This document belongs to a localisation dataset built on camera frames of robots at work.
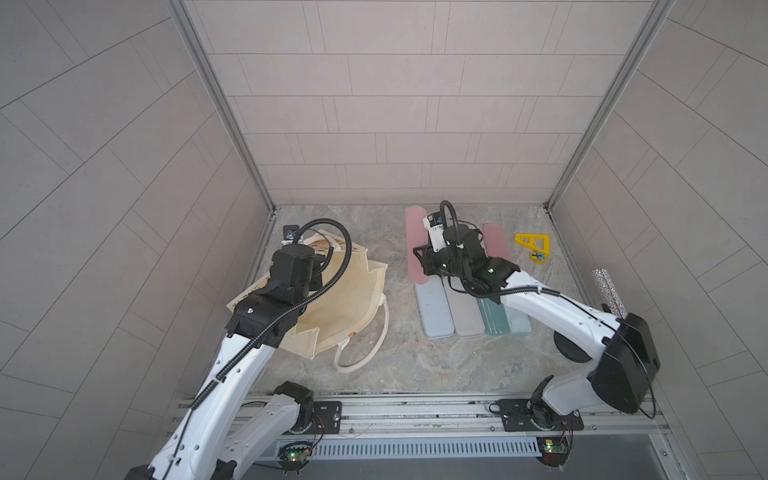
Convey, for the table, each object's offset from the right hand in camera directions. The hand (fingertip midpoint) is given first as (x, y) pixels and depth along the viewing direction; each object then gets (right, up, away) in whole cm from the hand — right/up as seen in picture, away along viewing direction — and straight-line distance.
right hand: (414, 250), depth 78 cm
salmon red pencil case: (0, +4, -4) cm, 6 cm away
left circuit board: (-27, -44, -14) cm, 54 cm away
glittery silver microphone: (+46, -9, -9) cm, 47 cm away
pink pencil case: (+30, +2, +26) cm, 40 cm away
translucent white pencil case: (+15, -18, +8) cm, 25 cm away
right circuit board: (+32, -45, -10) cm, 56 cm away
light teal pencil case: (+24, -20, +8) cm, 32 cm away
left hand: (-26, -1, -8) cm, 27 cm away
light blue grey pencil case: (+6, -17, +9) cm, 21 cm away
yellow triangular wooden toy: (+45, 0, +27) cm, 53 cm away
